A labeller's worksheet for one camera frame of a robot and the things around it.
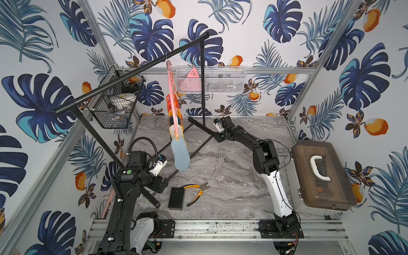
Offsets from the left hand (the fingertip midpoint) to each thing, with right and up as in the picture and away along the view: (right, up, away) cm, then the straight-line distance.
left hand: (156, 177), depth 76 cm
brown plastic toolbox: (+74, +1, -6) cm, 74 cm away
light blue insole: (+12, +11, 0) cm, 16 cm away
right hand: (+33, +20, +35) cm, 53 cm away
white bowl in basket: (-18, +37, +4) cm, 42 cm away
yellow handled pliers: (+22, -8, +11) cm, 25 cm away
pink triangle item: (+16, +49, +14) cm, 54 cm away
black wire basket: (-25, +34, +8) cm, 43 cm away
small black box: (+9, -13, +6) cm, 16 cm away
